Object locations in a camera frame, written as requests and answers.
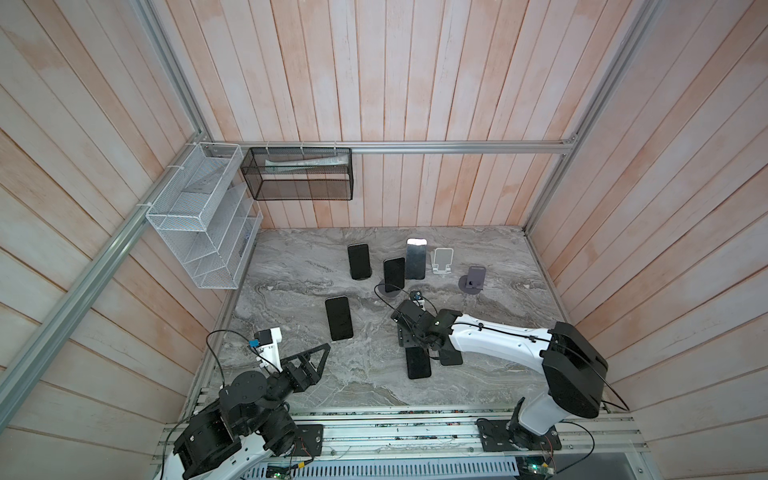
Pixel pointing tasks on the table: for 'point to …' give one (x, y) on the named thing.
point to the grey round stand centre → (389, 288)
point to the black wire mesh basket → (299, 173)
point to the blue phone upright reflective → (415, 258)
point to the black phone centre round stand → (394, 274)
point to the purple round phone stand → (473, 282)
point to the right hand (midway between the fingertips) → (409, 332)
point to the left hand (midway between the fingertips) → (320, 358)
